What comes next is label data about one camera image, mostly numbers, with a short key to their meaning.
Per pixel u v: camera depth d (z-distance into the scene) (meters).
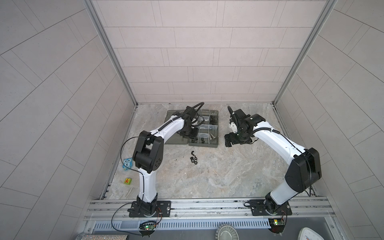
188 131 0.78
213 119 1.05
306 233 0.63
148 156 0.49
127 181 0.78
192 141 0.94
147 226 0.64
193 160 0.87
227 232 0.65
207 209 0.72
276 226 0.68
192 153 0.90
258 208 0.71
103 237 0.61
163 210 0.71
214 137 0.96
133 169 0.51
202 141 0.94
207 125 0.99
